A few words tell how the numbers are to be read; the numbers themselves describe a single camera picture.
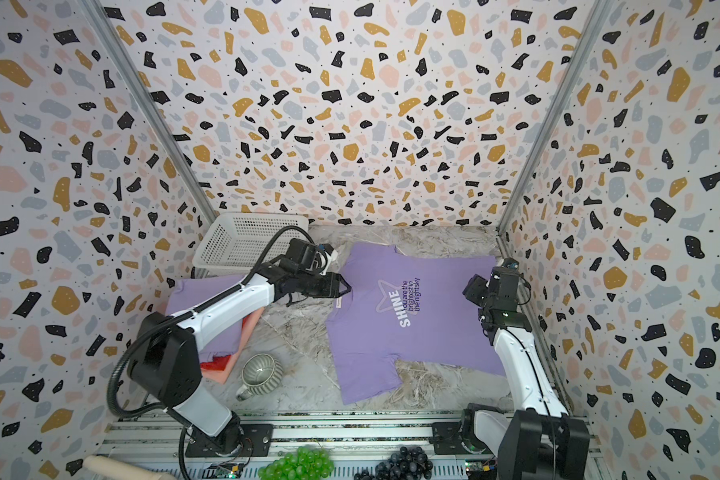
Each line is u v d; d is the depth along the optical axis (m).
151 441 0.75
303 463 0.67
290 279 0.64
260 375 0.84
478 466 0.71
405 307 1.00
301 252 0.69
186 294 0.91
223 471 0.70
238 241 1.17
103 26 0.70
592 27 0.73
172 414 0.52
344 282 0.82
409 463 0.66
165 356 0.45
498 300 0.63
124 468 0.69
